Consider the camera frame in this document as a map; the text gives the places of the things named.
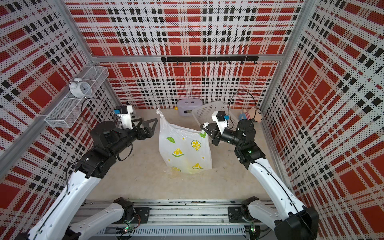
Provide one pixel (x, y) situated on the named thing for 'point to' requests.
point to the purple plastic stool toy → (186, 106)
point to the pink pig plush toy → (253, 113)
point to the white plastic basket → (204, 114)
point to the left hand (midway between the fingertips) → (152, 120)
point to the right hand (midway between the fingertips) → (204, 125)
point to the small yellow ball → (176, 108)
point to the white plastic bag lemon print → (184, 150)
